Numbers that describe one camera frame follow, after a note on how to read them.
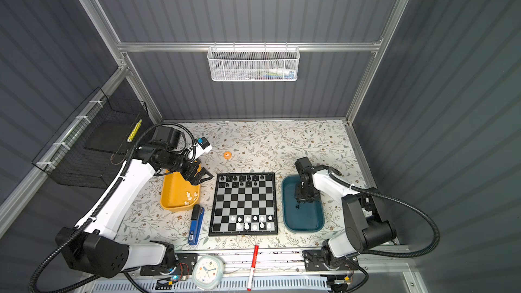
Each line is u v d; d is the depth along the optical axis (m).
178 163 0.63
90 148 0.73
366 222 0.44
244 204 0.87
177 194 0.93
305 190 0.74
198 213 0.81
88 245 0.38
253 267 0.72
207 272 0.69
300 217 0.88
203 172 0.67
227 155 1.05
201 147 0.67
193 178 0.67
